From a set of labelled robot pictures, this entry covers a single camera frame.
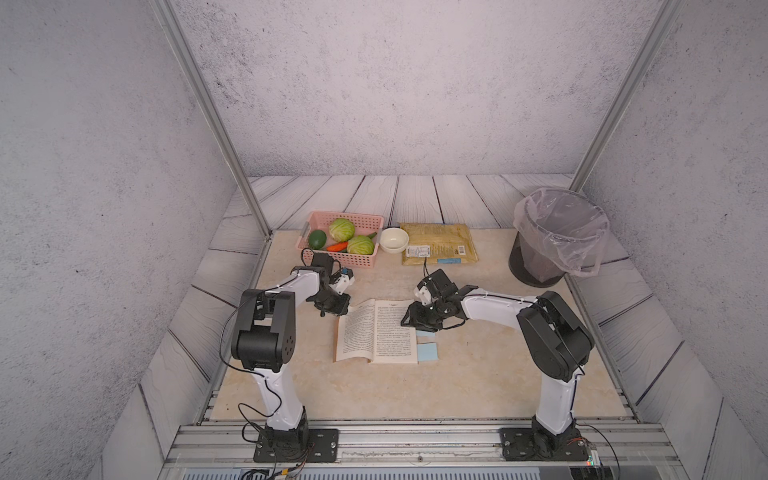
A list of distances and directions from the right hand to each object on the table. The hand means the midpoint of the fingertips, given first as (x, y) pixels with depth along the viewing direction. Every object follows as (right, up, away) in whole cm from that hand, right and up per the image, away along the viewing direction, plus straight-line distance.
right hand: (406, 325), depth 90 cm
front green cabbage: (-15, +24, +17) cm, 33 cm away
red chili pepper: (-25, +24, +23) cm, 41 cm away
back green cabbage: (-23, +30, +23) cm, 44 cm away
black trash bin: (+39, +17, +13) cm, 45 cm away
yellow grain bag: (+14, +25, +25) cm, 38 cm away
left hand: (-18, +3, +7) cm, 20 cm away
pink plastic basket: (-15, +32, +28) cm, 46 cm away
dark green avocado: (-32, +27, +23) cm, 48 cm away
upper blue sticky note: (+6, -2, 0) cm, 6 cm away
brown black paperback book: (-10, -2, +1) cm, 10 cm away
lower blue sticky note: (+6, -7, -3) cm, 10 cm away
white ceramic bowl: (-3, +26, +24) cm, 36 cm away
